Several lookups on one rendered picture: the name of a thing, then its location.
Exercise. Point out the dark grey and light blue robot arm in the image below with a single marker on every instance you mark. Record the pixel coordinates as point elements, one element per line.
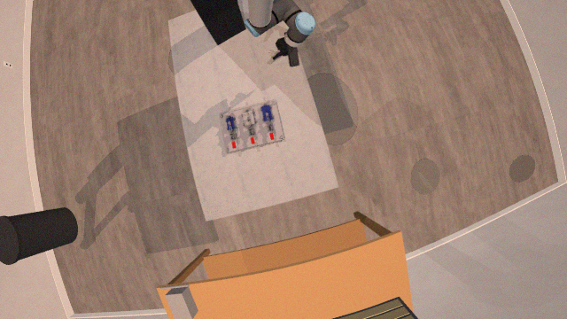
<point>264,14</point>

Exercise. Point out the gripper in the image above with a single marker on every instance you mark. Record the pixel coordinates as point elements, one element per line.
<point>283,50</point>

